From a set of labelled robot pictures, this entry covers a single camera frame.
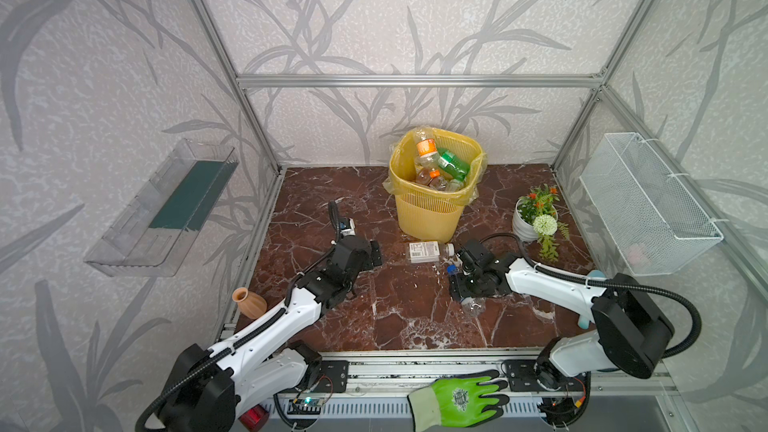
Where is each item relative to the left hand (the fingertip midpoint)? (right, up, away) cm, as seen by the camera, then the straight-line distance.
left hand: (369, 237), depth 83 cm
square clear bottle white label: (+17, -6, +9) cm, 20 cm away
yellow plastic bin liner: (+9, +21, +8) cm, 24 cm away
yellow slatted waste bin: (+17, +6, +3) cm, 18 cm away
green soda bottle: (+26, +20, +8) cm, 34 cm away
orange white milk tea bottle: (+25, +15, +8) cm, 30 cm away
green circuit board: (-14, -39, -12) cm, 44 cm away
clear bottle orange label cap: (+17, +24, +7) cm, 30 cm away
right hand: (+26, -14, +4) cm, 30 cm away
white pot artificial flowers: (+49, +5, +5) cm, 50 cm away
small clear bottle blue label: (+29, -19, -3) cm, 34 cm away
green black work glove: (+23, -36, -14) cm, 45 cm away
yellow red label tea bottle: (+18, +17, +6) cm, 26 cm away
